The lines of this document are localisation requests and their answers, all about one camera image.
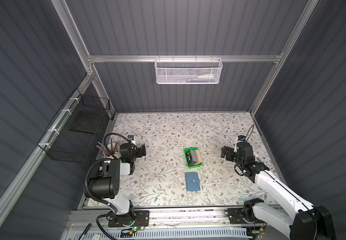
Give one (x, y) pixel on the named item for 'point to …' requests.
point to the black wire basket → (76, 135)
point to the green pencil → (101, 144)
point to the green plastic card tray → (193, 166)
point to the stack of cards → (193, 157)
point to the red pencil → (116, 145)
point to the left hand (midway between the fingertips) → (136, 145)
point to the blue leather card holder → (192, 181)
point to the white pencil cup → (114, 148)
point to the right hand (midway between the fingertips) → (231, 150)
